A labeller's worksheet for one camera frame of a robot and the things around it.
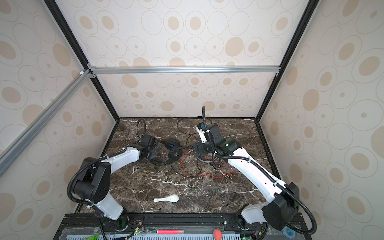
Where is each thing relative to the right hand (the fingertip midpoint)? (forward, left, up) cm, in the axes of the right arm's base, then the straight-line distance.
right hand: (201, 143), depth 78 cm
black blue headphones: (+3, +15, -13) cm, 20 cm away
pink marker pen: (-36, +17, -20) cm, 45 cm away
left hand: (+6, +29, -16) cm, 34 cm away
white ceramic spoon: (-21, +16, -21) cm, 34 cm away
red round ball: (-38, -6, -19) cm, 43 cm away
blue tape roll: (-37, -41, -22) cm, 59 cm away
